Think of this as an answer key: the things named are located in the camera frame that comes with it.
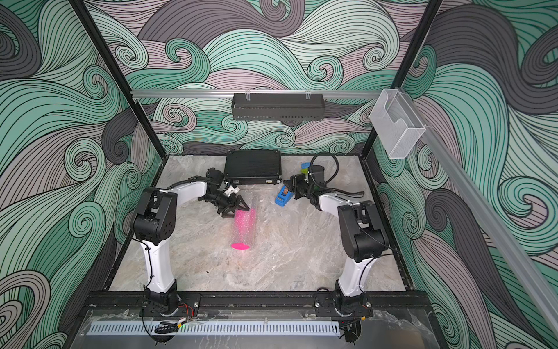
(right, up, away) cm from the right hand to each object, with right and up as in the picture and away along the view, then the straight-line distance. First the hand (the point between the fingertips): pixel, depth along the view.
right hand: (279, 179), depth 92 cm
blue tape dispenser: (+3, -8, +8) cm, 12 cm away
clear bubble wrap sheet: (-11, -24, -6) cm, 27 cm away
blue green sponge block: (+14, +6, +22) cm, 26 cm away
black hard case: (-13, +6, +19) cm, 24 cm away
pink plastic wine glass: (-14, -17, -7) cm, 23 cm away
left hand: (-16, -14, 0) cm, 21 cm away
